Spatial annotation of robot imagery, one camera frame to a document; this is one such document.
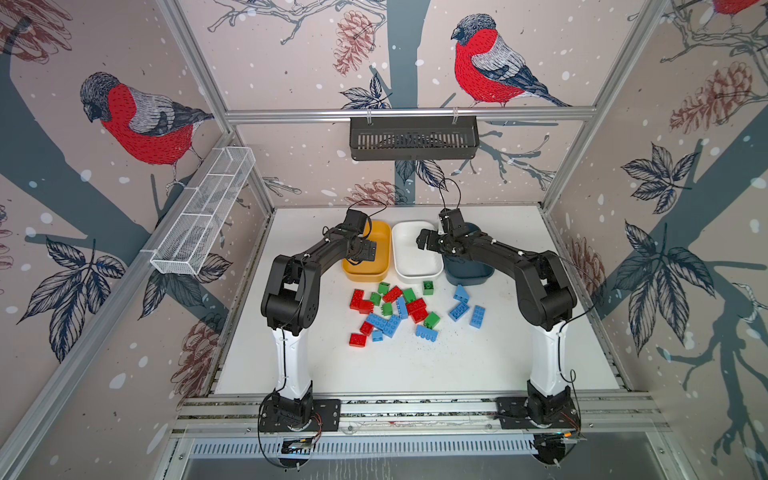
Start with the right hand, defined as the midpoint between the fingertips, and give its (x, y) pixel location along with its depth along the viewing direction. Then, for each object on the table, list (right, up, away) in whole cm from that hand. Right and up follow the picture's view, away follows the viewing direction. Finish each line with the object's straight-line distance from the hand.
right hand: (426, 243), depth 102 cm
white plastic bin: (-6, -7, +2) cm, 9 cm away
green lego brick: (0, -14, -7) cm, 16 cm away
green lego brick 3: (-7, -16, -9) cm, 19 cm away
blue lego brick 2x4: (+9, -21, -10) cm, 25 cm away
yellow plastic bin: (-19, -9, -5) cm, 21 cm away
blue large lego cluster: (-14, -24, -14) cm, 31 cm away
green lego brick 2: (-17, -17, -8) cm, 26 cm away
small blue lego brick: (-16, -27, -15) cm, 35 cm away
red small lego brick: (-20, -25, -14) cm, 35 cm away
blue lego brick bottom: (-2, -26, -16) cm, 30 cm away
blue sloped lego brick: (+10, -16, -7) cm, 21 cm away
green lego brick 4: (0, -23, -13) cm, 26 cm away
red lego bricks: (-4, -20, -11) cm, 24 cm away
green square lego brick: (-15, -15, -5) cm, 22 cm away
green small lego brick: (-14, -20, -10) cm, 26 cm away
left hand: (-24, -2, -1) cm, 24 cm away
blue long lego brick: (+14, -22, -12) cm, 29 cm away
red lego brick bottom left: (-22, -28, -16) cm, 39 cm away
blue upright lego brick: (-9, -19, -11) cm, 24 cm away
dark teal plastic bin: (+12, -9, -2) cm, 15 cm away
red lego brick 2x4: (-12, -16, -7) cm, 21 cm away
